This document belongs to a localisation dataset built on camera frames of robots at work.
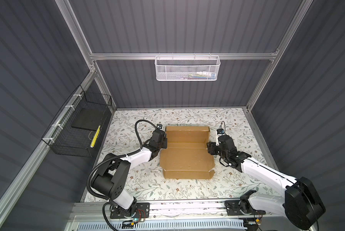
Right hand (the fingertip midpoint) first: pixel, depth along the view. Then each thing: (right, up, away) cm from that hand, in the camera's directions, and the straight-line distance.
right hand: (212, 144), depth 86 cm
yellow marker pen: (-62, +3, -18) cm, 65 cm away
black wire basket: (-73, +9, -15) cm, 75 cm away
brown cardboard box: (-16, -9, +7) cm, 20 cm away
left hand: (-31, +3, +7) cm, 32 cm away
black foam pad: (-70, +15, -8) cm, 72 cm away
